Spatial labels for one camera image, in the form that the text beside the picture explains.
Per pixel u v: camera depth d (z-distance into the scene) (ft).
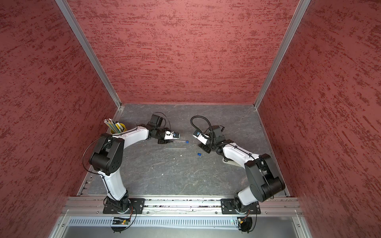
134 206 2.43
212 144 2.34
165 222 2.54
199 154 3.03
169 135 2.73
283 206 2.50
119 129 3.08
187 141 3.26
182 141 3.27
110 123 2.92
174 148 3.18
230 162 2.91
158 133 2.69
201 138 2.59
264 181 1.43
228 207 2.42
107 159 1.64
